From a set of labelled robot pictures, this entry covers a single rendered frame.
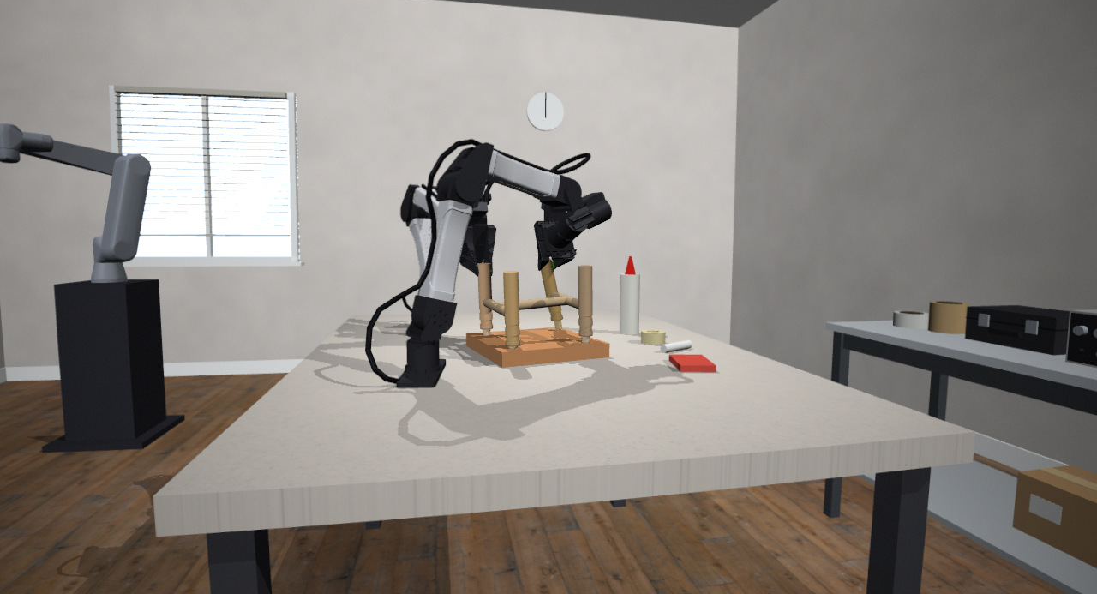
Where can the beige roll of masking tape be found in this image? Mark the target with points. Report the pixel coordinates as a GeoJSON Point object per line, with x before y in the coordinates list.
{"type": "Point", "coordinates": [653, 337]}

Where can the red flat rectangular block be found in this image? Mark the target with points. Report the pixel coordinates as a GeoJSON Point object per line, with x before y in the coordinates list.
{"type": "Point", "coordinates": [692, 363]}

